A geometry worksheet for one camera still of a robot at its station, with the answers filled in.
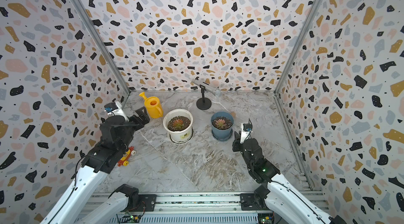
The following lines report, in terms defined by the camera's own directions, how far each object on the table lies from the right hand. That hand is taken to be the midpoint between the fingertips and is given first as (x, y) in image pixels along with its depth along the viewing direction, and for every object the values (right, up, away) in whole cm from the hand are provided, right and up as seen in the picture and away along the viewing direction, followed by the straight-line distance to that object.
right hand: (237, 132), depth 79 cm
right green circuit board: (+12, -38, -7) cm, 40 cm away
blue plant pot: (-5, -2, +13) cm, 14 cm away
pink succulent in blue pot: (-8, +3, +14) cm, 17 cm away
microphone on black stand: (-18, +15, +35) cm, 42 cm away
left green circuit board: (-49, -37, -8) cm, 62 cm away
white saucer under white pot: (-31, -9, +16) cm, 36 cm away
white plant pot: (-28, -2, +8) cm, 29 cm away
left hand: (-45, +11, -9) cm, 47 cm away
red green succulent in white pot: (-33, +3, +11) cm, 35 cm away
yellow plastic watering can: (-49, +13, +19) cm, 55 cm away
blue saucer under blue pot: (-6, -7, +17) cm, 19 cm away
